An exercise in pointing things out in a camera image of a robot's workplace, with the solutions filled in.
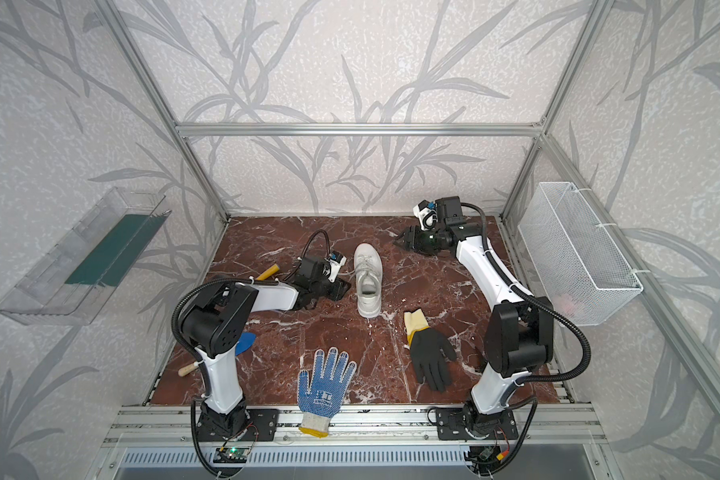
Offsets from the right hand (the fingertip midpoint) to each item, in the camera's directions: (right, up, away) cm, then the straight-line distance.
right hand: (402, 234), depth 86 cm
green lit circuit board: (-43, -54, -15) cm, 70 cm away
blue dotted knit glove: (-22, -44, -9) cm, 50 cm away
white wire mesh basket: (+36, -7, -23) cm, 43 cm away
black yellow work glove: (+8, -34, -1) cm, 35 cm away
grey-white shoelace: (-11, -10, +10) cm, 18 cm away
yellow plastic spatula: (-45, -13, +16) cm, 49 cm away
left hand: (-17, -13, +14) cm, 25 cm away
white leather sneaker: (-10, -12, +6) cm, 17 cm away
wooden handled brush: (-61, -38, -4) cm, 72 cm away
